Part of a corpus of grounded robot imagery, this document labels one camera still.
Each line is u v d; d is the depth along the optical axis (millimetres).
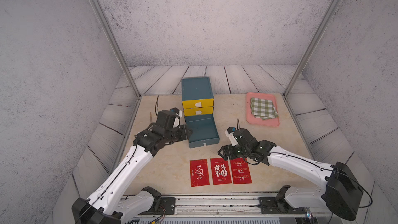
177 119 582
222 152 742
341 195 391
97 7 773
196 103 895
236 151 706
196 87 953
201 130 1064
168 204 730
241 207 742
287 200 610
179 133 634
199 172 843
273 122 1052
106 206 378
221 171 843
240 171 844
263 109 1107
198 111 950
